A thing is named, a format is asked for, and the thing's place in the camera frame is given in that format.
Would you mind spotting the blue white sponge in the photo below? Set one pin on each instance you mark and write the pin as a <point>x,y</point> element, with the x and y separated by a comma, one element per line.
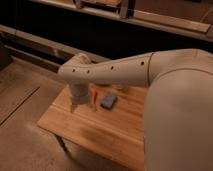
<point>108,101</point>

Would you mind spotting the wooden table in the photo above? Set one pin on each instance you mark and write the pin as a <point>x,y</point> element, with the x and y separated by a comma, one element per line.
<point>116,134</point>

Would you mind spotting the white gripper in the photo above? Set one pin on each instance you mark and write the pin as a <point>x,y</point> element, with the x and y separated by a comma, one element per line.
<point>79,94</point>

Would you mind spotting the wooden shelf rail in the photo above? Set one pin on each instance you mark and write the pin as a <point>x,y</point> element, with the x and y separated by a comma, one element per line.
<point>190,18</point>

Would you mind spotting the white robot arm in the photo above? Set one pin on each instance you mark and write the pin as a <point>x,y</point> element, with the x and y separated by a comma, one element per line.
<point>178,111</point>

